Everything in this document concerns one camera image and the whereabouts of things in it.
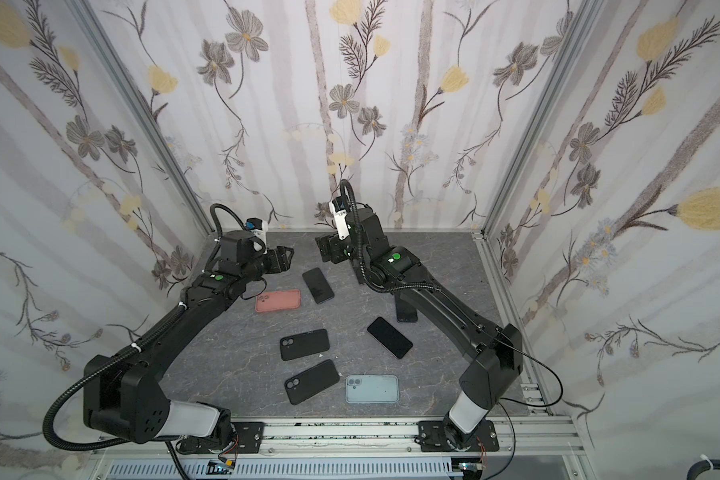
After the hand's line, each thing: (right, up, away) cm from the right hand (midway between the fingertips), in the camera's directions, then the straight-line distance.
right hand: (328, 223), depth 71 cm
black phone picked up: (-8, -18, +32) cm, 37 cm away
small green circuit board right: (+34, -58, 0) cm, 68 cm away
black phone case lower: (-8, -44, +12) cm, 46 cm away
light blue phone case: (+11, -45, +11) cm, 48 cm away
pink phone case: (-22, -23, +30) cm, 44 cm away
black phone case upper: (-10, -35, +20) cm, 41 cm away
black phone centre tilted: (+17, -33, +22) cm, 43 cm away
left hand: (-15, -4, +12) cm, 19 cm away
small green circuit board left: (-28, -60, +1) cm, 66 cm away
